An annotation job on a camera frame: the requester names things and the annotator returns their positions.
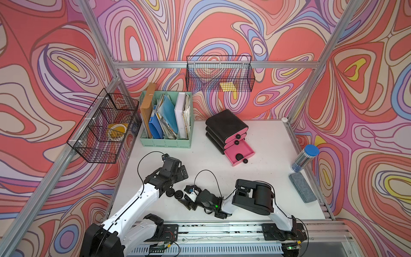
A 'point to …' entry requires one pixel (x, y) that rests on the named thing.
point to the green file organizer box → (170, 139)
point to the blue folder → (155, 128)
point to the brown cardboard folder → (146, 107)
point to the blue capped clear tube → (309, 153)
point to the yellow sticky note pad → (228, 87)
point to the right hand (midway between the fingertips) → (184, 196)
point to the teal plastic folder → (167, 110)
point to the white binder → (180, 115)
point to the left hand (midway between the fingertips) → (180, 173)
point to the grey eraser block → (302, 188)
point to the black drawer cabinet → (221, 127)
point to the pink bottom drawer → (243, 148)
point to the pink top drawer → (236, 136)
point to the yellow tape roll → (116, 131)
